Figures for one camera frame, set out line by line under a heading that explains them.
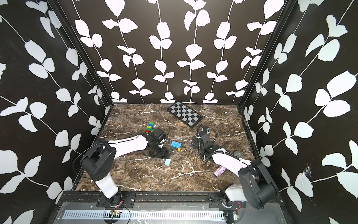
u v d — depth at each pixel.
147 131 1.01
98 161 0.46
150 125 1.07
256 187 0.42
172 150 0.93
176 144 0.90
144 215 0.70
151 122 1.07
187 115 1.10
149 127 1.04
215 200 0.73
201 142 0.68
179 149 0.93
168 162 0.87
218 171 0.82
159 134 0.75
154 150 0.76
